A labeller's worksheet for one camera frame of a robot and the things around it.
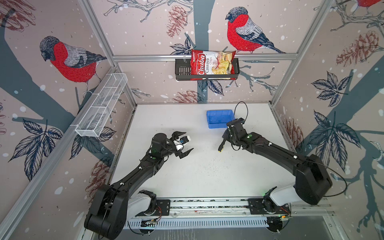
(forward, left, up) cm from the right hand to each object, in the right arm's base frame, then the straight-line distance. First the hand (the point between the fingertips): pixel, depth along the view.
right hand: (223, 135), depth 87 cm
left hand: (-6, +21, +6) cm, 22 cm away
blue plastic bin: (+23, +1, -11) cm, 26 cm away
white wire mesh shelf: (-8, +65, +21) cm, 69 cm away
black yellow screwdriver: (-6, +1, -2) cm, 6 cm away
